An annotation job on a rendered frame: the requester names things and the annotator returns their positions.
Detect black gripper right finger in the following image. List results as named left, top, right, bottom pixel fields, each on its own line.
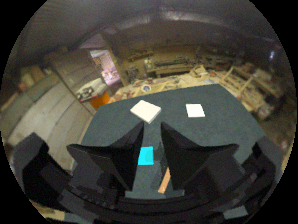
left=161, top=121, right=239, bottom=190

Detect brown rectangular block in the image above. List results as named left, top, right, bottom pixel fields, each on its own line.
left=158, top=167, right=170, bottom=193

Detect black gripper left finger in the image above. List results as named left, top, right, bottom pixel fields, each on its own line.
left=67, top=121, right=144, bottom=192

